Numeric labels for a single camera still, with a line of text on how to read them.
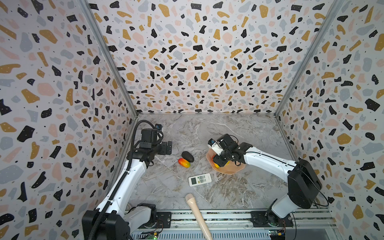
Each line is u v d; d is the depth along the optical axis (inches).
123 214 16.1
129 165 19.2
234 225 28.8
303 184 17.4
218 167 34.3
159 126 28.0
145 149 22.2
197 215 29.0
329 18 29.4
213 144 30.7
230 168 35.4
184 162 35.7
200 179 33.7
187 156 37.0
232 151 25.5
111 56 34.6
